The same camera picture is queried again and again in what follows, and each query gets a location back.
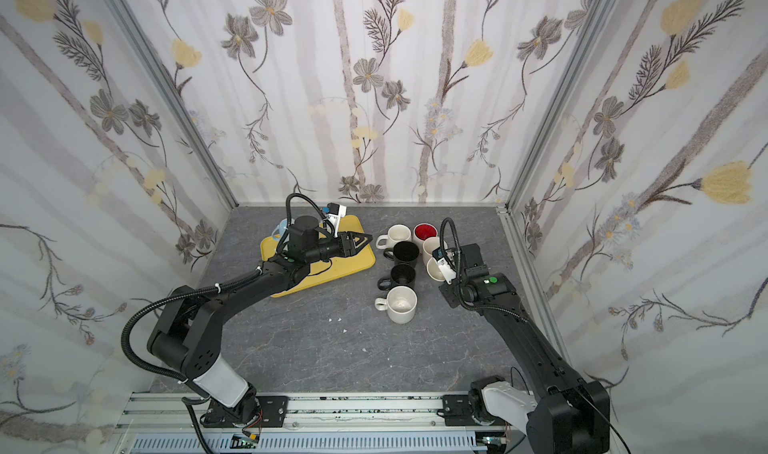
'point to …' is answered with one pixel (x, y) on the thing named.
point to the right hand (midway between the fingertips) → (450, 277)
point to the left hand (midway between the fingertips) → (365, 231)
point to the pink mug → (431, 244)
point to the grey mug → (433, 270)
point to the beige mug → (400, 304)
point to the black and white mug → (403, 253)
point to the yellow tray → (269, 247)
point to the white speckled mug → (396, 233)
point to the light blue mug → (279, 230)
